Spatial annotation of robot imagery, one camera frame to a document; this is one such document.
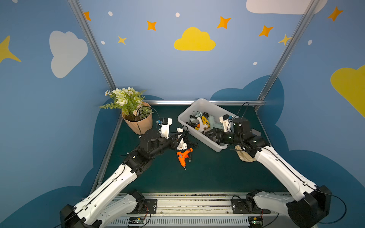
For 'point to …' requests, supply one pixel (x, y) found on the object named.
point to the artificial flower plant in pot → (136, 112)
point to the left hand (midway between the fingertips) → (183, 131)
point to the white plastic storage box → (201, 104)
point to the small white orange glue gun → (202, 127)
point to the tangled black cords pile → (189, 143)
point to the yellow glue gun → (205, 122)
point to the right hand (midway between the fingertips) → (212, 133)
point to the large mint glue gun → (213, 124)
